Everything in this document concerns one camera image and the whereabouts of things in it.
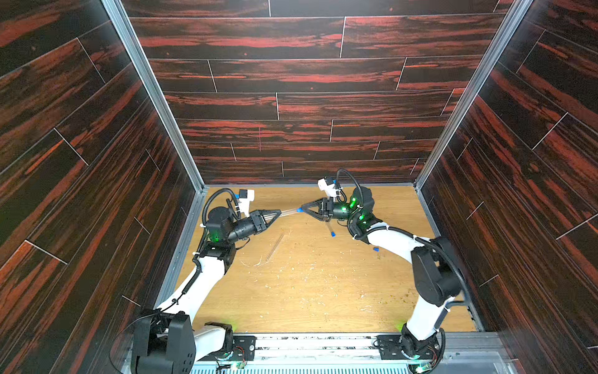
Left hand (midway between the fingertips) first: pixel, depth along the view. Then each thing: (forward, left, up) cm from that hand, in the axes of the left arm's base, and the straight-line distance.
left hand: (282, 216), depth 73 cm
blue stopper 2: (+12, -20, -28) cm, 37 cm away
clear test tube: (+2, -2, 0) cm, 2 cm away
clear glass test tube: (+15, -18, -26) cm, 36 cm away
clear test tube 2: (+6, +5, -29) cm, 30 cm away
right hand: (+5, -7, -1) cm, 8 cm away
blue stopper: (+3, -6, -1) cm, 7 cm away
